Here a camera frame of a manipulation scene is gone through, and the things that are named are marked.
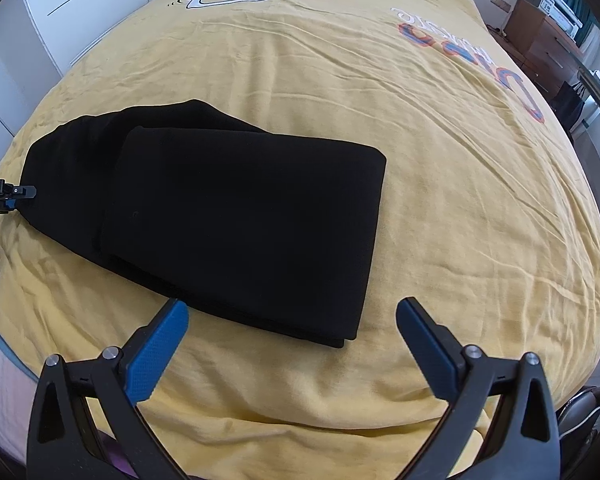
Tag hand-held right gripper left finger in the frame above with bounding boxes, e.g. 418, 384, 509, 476
26, 299, 190, 480

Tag wooden dresser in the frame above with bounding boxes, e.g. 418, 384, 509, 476
505, 0, 588, 97

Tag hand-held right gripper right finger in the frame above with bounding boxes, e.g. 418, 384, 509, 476
396, 296, 563, 480

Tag white printer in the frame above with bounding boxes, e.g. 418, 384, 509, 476
540, 0, 583, 39

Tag teal curtain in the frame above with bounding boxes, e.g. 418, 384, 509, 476
565, 0, 600, 57

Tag black bag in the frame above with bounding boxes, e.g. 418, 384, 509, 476
550, 80, 589, 132

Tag black pants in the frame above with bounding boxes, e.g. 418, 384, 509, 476
20, 100, 387, 350

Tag pink bed sheet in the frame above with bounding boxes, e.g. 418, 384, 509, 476
0, 332, 37, 453

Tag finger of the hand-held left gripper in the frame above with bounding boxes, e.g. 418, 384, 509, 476
5, 184, 37, 211

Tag yellow printed bedspread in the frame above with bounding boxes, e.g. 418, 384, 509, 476
0, 0, 600, 480

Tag glass desk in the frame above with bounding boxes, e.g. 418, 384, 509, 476
575, 57, 600, 128

